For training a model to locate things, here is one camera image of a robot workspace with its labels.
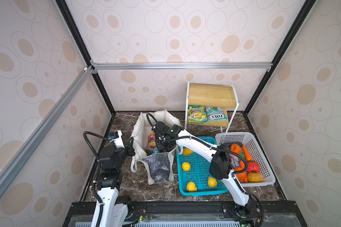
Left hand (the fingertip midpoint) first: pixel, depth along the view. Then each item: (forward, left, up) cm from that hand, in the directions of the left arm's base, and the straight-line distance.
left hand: (135, 136), depth 73 cm
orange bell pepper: (+5, -60, -21) cm, 63 cm away
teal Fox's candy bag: (+24, -47, -9) cm, 54 cm away
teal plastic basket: (-12, -32, -26) cm, 43 cm away
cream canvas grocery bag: (-11, -11, -12) cm, 20 cm away
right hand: (+3, -11, -16) cm, 20 cm away
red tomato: (-8, -66, -19) cm, 69 cm away
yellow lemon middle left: (-7, -27, -21) cm, 35 cm away
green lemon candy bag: (+23, -35, -8) cm, 43 cm away
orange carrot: (0, -67, -22) cm, 71 cm away
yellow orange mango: (-14, -66, -21) cm, 70 cm away
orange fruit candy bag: (+2, -6, -16) cm, 17 cm away
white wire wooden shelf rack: (+27, -43, +5) cm, 51 cm away
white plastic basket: (0, -72, -19) cm, 74 cm away
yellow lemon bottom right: (-17, -41, -20) cm, 49 cm away
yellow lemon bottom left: (-19, -29, -21) cm, 41 cm away
